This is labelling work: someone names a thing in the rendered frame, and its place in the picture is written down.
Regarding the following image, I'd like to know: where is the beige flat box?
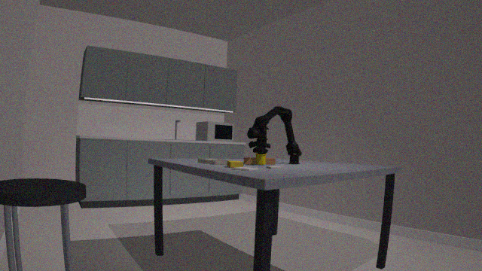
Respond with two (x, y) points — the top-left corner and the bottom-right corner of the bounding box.
(198, 159), (229, 165)

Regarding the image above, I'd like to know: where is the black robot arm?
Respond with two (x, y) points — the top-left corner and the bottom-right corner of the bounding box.
(247, 106), (301, 164)

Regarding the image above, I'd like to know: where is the yellow cup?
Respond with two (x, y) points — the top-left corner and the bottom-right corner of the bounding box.
(256, 153), (267, 165)

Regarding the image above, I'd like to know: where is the yellow block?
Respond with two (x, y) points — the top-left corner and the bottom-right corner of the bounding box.
(227, 161), (243, 168)

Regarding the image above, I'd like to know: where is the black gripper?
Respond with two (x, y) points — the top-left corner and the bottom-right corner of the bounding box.
(253, 137), (270, 154)

